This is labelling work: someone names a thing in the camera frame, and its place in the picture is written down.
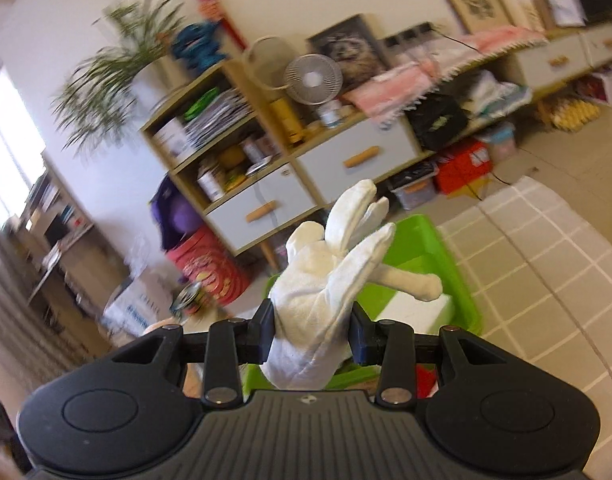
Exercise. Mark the pink tasselled cloth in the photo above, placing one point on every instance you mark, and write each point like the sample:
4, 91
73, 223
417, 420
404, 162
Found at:
385, 90

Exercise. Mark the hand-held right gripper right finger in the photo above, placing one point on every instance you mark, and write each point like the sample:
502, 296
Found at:
363, 340

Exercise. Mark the small white desk fan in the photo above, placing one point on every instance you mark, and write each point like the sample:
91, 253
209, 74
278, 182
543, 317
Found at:
313, 80

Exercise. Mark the white paper bag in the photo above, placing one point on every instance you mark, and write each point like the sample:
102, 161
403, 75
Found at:
136, 305

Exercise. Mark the wooden desk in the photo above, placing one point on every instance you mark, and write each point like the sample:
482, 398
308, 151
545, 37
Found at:
66, 250

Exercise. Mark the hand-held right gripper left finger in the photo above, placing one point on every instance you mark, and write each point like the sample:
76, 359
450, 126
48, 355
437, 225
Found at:
261, 335

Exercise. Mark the grey checkered mat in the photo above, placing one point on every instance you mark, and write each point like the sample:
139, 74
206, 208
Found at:
545, 270

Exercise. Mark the wall power sockets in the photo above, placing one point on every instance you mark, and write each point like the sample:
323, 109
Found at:
410, 32

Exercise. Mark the green plastic box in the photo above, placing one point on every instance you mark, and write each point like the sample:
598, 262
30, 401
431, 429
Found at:
435, 260

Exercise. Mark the red printed bag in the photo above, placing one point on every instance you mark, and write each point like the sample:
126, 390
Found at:
211, 265

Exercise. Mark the yellow can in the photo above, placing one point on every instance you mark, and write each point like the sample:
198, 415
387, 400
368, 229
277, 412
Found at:
286, 120

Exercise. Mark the tin can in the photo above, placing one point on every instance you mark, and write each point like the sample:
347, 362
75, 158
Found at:
188, 300

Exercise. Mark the black bag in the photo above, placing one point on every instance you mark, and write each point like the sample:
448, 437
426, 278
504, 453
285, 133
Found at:
435, 120

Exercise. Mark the white milk carton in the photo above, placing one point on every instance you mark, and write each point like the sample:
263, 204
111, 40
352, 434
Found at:
211, 185

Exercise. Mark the red cardboard box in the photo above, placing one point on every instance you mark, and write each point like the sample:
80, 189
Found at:
460, 165

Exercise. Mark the clear storage box dark lid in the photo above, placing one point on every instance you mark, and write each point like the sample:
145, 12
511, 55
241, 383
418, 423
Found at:
410, 190

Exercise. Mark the pile of folded clothes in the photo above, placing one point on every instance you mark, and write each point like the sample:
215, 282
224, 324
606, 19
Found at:
500, 95

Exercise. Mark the wooden sideboard cabinet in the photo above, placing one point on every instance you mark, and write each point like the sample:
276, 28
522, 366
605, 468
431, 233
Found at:
258, 110

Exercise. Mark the white sponge block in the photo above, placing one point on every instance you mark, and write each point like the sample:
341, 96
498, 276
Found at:
410, 312

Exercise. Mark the green potted plant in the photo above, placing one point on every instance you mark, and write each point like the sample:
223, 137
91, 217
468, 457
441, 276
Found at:
116, 60

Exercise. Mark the clear pink storage box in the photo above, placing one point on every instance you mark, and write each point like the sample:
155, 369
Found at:
499, 142

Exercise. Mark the stack of papers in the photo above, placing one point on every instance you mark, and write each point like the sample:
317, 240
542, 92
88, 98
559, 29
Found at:
221, 117

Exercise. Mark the white cardboard box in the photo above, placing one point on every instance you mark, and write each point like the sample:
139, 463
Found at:
171, 137

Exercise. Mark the blue plush toy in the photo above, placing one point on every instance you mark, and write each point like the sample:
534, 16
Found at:
198, 45

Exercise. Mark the white cloth glove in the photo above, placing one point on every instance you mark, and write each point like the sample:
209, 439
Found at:
316, 300

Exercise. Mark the purple bag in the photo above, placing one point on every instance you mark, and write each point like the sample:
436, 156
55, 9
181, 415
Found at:
178, 215

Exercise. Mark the row of yellow items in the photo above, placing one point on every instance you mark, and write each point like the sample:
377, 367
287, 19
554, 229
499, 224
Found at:
575, 112

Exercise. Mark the cat picture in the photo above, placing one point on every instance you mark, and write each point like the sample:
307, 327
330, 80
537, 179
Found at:
348, 47

